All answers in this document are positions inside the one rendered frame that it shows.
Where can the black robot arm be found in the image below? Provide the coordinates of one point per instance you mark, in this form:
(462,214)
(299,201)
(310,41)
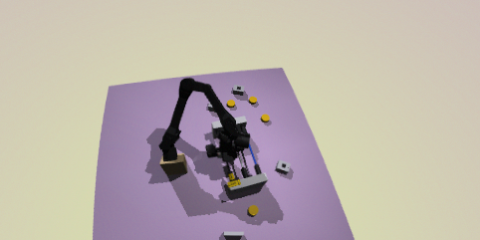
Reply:
(228,122)

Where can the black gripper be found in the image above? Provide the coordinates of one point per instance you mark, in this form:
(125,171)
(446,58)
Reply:
(211,149)

